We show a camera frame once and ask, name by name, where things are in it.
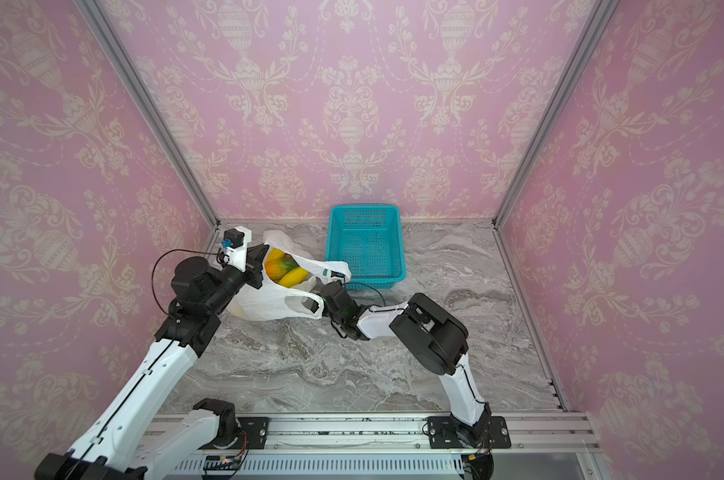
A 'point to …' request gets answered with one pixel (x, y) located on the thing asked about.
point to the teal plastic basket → (369, 238)
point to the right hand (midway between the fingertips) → (312, 296)
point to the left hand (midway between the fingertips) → (267, 246)
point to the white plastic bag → (296, 303)
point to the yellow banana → (294, 277)
